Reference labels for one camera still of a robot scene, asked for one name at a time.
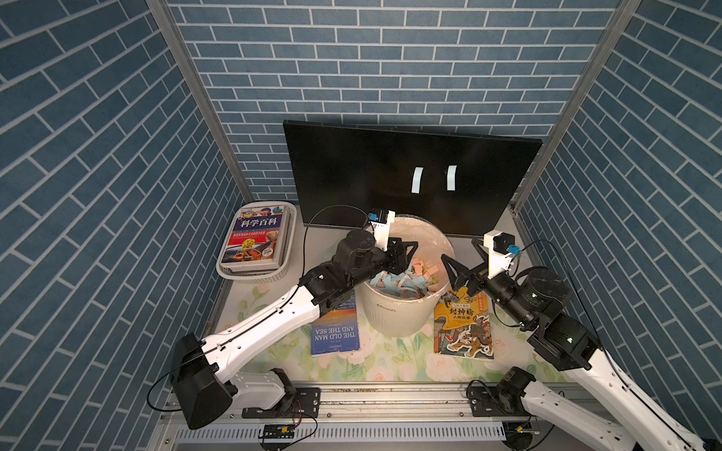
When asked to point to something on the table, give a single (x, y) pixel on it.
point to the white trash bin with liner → (407, 317)
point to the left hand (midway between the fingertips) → (419, 246)
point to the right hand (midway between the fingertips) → (464, 250)
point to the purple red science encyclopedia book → (258, 241)
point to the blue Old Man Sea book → (337, 330)
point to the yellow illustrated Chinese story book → (462, 324)
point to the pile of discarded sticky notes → (419, 278)
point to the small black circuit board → (279, 431)
